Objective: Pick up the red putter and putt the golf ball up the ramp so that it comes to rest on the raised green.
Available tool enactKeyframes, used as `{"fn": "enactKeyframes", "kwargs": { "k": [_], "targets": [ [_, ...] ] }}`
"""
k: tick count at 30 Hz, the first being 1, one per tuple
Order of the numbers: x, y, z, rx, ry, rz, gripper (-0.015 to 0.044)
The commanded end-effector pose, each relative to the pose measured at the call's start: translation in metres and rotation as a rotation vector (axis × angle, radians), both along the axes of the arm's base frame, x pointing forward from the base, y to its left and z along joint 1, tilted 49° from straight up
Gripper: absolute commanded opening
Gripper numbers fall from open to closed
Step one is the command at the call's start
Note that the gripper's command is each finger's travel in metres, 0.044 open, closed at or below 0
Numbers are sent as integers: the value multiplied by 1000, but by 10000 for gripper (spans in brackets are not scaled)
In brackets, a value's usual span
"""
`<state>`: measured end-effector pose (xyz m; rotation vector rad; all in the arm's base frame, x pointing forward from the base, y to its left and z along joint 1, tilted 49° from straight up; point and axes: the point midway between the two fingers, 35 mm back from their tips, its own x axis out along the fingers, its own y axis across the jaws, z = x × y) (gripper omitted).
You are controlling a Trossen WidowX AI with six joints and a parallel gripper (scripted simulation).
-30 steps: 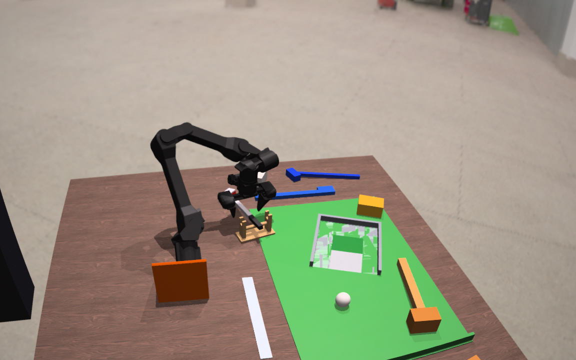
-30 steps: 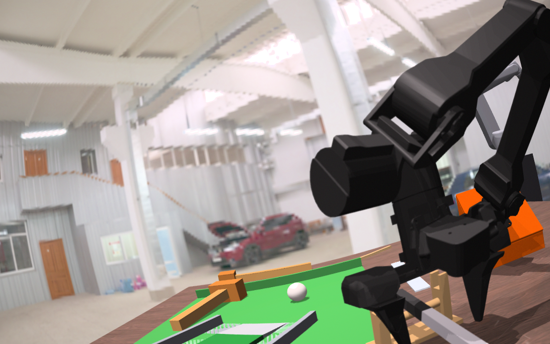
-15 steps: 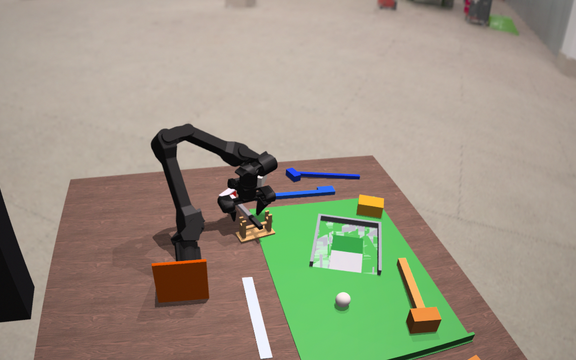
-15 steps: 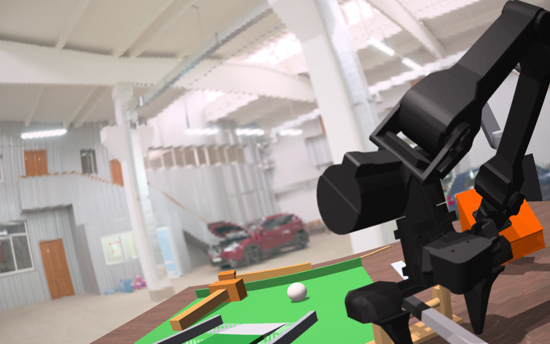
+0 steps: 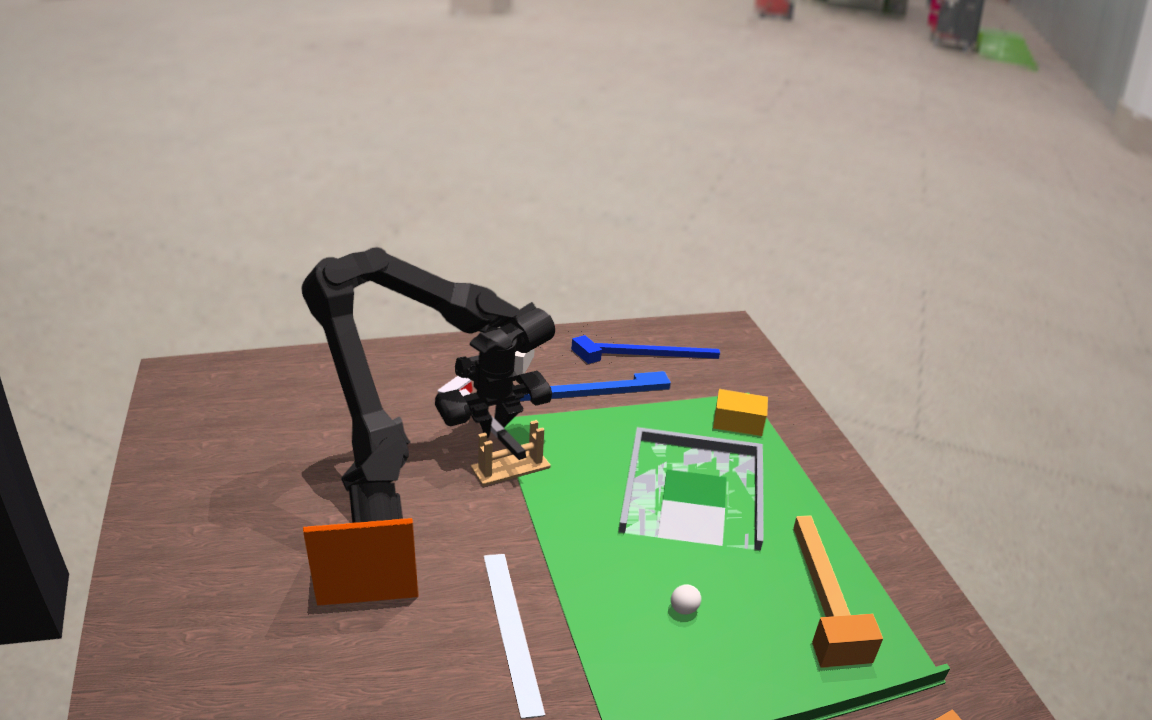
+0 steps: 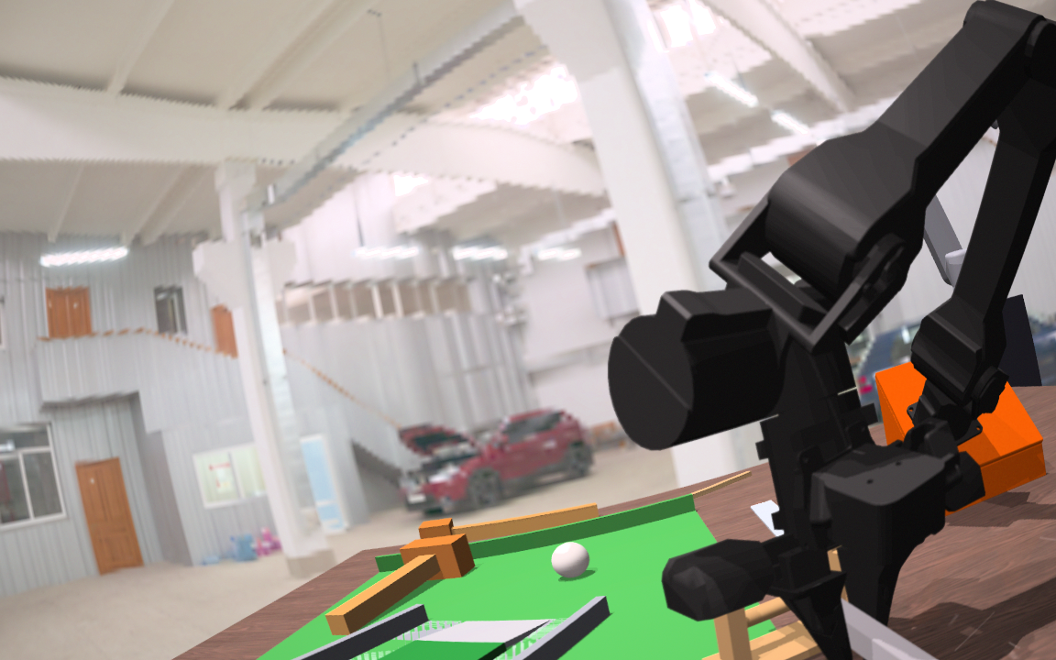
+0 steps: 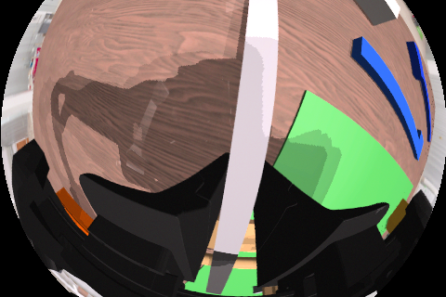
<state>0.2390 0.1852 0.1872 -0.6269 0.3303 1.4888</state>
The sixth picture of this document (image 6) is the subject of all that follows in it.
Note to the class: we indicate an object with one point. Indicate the green putting mat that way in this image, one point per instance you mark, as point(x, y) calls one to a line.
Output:
point(626, 566)

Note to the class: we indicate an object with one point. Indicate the white ball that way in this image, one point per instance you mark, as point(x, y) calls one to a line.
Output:
point(570, 560)

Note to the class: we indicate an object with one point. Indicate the white flat bar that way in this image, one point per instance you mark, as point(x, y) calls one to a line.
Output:
point(763, 511)

